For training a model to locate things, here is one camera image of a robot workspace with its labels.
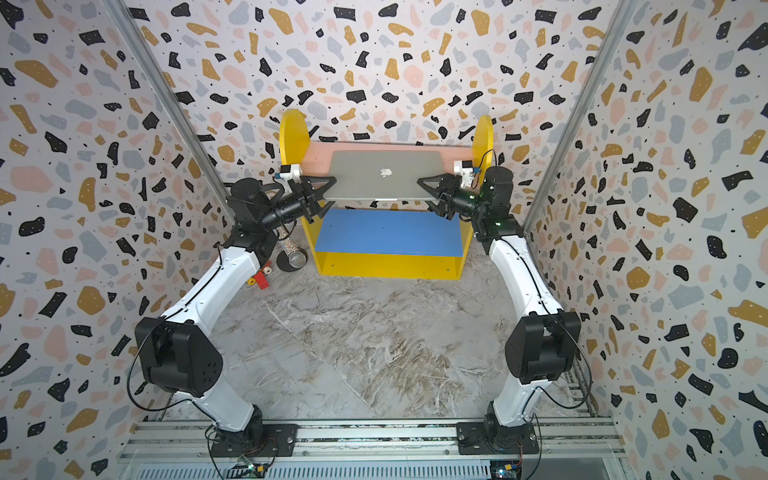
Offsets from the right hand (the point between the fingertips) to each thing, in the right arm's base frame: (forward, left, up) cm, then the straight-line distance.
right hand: (417, 190), depth 71 cm
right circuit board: (-49, -22, -45) cm, 70 cm away
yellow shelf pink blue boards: (+9, +1, -28) cm, 30 cm away
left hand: (-2, +18, +2) cm, 18 cm away
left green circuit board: (-51, +41, -45) cm, 79 cm away
